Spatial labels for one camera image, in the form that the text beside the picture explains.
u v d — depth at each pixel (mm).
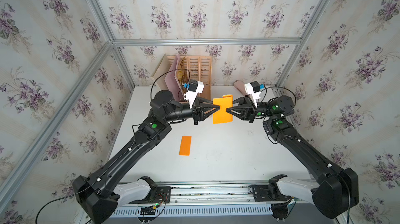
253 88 514
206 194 748
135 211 699
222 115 572
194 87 480
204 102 546
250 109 538
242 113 563
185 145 925
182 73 1019
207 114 541
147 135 455
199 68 1179
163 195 722
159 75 894
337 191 383
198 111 501
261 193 732
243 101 579
